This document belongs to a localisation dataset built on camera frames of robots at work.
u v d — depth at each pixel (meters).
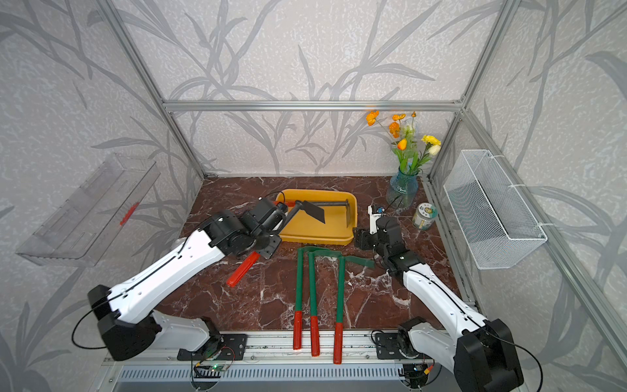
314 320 0.77
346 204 1.05
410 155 0.94
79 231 0.65
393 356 0.72
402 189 1.01
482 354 0.39
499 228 0.59
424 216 0.96
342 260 0.91
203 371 0.72
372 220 0.74
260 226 0.52
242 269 0.63
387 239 0.61
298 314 0.79
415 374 0.77
